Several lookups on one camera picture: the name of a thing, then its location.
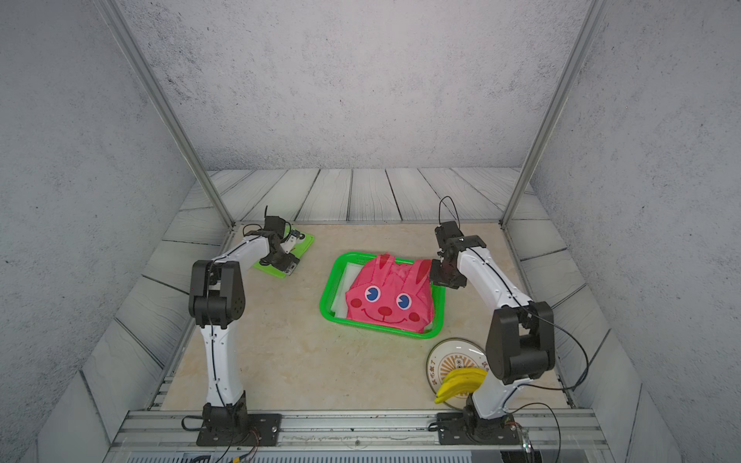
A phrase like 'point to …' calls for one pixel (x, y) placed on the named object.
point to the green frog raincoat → (300, 245)
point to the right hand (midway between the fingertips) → (442, 279)
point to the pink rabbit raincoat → (388, 293)
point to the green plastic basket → (326, 298)
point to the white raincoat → (344, 276)
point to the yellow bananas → (460, 381)
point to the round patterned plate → (453, 354)
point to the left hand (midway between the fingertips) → (286, 260)
